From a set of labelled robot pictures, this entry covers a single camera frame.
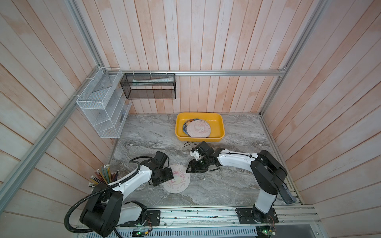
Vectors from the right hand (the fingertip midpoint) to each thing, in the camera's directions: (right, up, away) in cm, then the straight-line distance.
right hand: (189, 171), depth 87 cm
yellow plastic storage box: (+21, +32, +27) cm, 47 cm away
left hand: (-13, -5, -2) cm, 14 cm away
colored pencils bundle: (-45, 0, -11) cm, 47 cm away
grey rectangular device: (+52, -11, -9) cm, 54 cm away
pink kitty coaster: (+7, +25, +21) cm, 33 cm away
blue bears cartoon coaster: (0, +31, +27) cm, 41 cm away
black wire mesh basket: (-29, +56, +18) cm, 66 cm away
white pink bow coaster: (-5, -6, -1) cm, 8 cm away
